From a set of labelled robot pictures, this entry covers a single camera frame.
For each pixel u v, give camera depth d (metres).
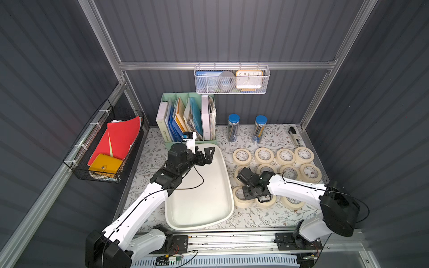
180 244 0.74
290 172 0.96
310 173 0.96
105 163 0.64
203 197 0.86
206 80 0.84
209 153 0.66
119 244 0.39
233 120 0.99
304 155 1.05
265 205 0.82
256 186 0.62
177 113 0.94
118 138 0.73
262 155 1.05
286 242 0.74
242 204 0.79
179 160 0.57
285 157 1.04
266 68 0.89
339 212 0.44
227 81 0.90
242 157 1.05
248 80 0.88
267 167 0.96
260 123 0.96
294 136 1.11
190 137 0.63
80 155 0.62
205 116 0.93
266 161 0.99
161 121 0.89
